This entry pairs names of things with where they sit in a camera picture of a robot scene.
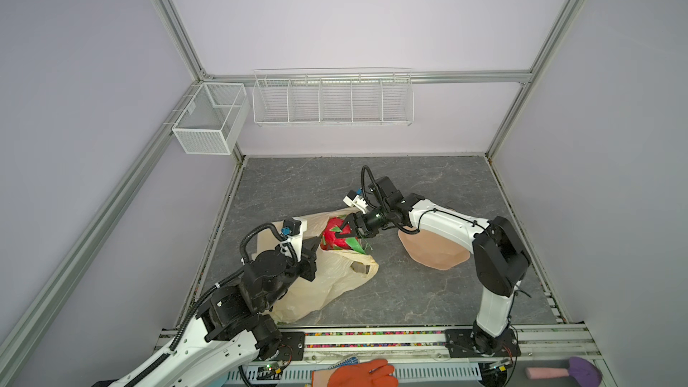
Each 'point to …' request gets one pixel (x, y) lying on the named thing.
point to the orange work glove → (351, 373)
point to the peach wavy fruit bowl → (431, 251)
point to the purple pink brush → (581, 373)
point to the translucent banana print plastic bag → (336, 271)
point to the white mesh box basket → (213, 118)
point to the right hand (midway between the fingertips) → (342, 239)
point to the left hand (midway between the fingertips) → (319, 243)
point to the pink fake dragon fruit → (329, 240)
